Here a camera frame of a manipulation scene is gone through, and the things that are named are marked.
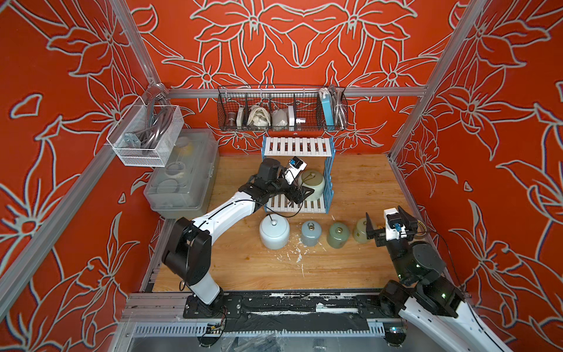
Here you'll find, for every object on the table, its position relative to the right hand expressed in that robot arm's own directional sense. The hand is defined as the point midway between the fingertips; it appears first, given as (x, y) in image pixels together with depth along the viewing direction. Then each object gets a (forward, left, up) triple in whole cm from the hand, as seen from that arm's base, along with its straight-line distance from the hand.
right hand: (380, 209), depth 66 cm
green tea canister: (+1, +9, -19) cm, 21 cm away
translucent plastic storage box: (+14, +69, -8) cm, 71 cm away
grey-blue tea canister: (+1, +19, -19) cm, 27 cm away
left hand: (+15, +22, -5) cm, 27 cm away
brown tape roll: (+5, -28, -27) cm, 39 cm away
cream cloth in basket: (+42, +41, +5) cm, 59 cm away
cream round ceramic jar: (+25, +17, -16) cm, 34 cm away
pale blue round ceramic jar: (+1, +34, -18) cm, 38 cm away
